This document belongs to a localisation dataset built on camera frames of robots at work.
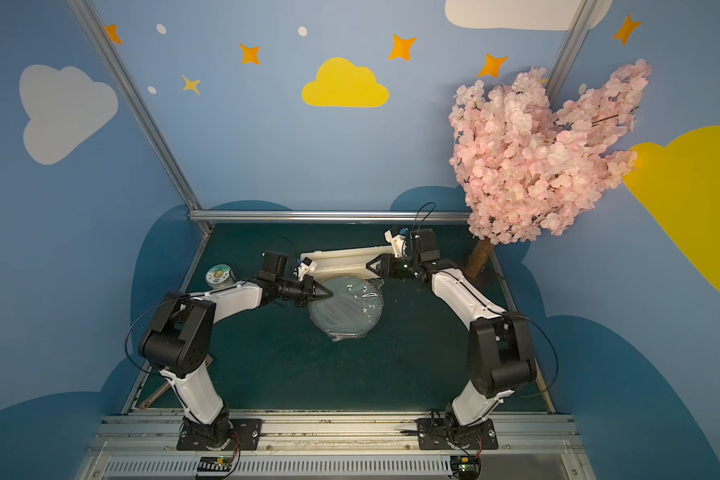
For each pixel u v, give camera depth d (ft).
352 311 2.83
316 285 2.83
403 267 2.51
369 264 2.78
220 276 3.14
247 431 2.46
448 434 2.20
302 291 2.69
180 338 1.61
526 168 2.17
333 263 3.32
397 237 2.67
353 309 2.84
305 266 2.94
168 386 1.82
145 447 2.44
